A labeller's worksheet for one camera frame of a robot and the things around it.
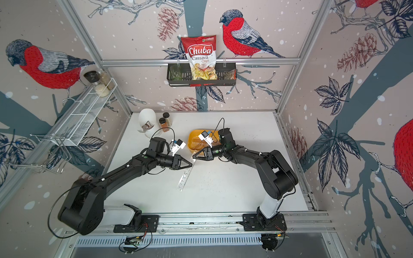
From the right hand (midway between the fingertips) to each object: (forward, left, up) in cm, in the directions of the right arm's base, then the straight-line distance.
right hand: (195, 157), depth 80 cm
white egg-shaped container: (+30, +35, -1) cm, 46 cm away
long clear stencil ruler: (-8, +4, -2) cm, 9 cm away
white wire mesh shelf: (+8, +61, +12) cm, 63 cm away
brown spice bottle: (+27, +25, -7) cm, 37 cm away
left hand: (-4, +1, +1) cm, 4 cm away
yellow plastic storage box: (+16, +3, -14) cm, 21 cm away
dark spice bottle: (+32, +23, -9) cm, 40 cm away
